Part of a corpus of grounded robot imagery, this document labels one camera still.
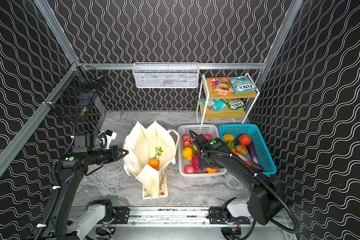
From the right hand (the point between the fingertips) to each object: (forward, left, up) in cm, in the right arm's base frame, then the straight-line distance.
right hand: (211, 165), depth 80 cm
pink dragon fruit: (+4, +8, -5) cm, 10 cm away
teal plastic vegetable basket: (+9, -32, -6) cm, 34 cm away
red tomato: (+19, -23, -4) cm, 30 cm away
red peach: (+21, +14, -5) cm, 26 cm away
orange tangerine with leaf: (+4, +32, -5) cm, 33 cm away
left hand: (-1, +40, +14) cm, 43 cm away
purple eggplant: (+15, -28, -8) cm, 33 cm away
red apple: (0, +12, -6) cm, 14 cm away
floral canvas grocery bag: (+7, +39, +8) cm, 40 cm away
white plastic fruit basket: (+28, +6, -3) cm, 28 cm away
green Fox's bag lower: (+41, -19, +7) cm, 46 cm away
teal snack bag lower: (+39, -5, +8) cm, 40 cm away
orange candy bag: (+35, -6, +25) cm, 44 cm away
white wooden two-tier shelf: (+39, -9, +14) cm, 42 cm away
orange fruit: (-2, 0, -3) cm, 3 cm away
